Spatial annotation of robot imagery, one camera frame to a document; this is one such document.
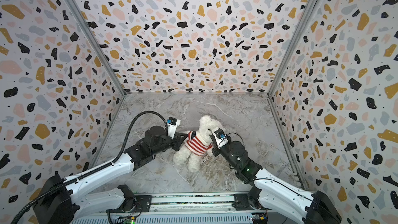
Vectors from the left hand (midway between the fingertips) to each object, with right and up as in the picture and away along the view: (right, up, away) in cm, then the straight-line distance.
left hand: (189, 133), depth 76 cm
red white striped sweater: (+2, -6, +1) cm, 6 cm away
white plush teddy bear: (+2, -15, +5) cm, 16 cm away
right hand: (+11, +1, -2) cm, 11 cm away
